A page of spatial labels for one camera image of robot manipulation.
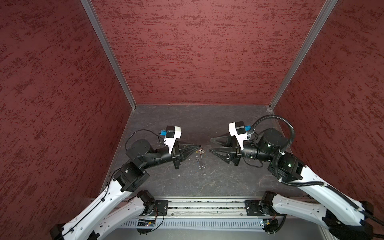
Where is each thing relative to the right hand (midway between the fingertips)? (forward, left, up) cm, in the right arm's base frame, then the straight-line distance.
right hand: (209, 148), depth 52 cm
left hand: (+1, +4, -2) cm, 5 cm away
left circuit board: (-18, +33, -43) cm, 57 cm away
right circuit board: (-21, -31, -42) cm, 56 cm away
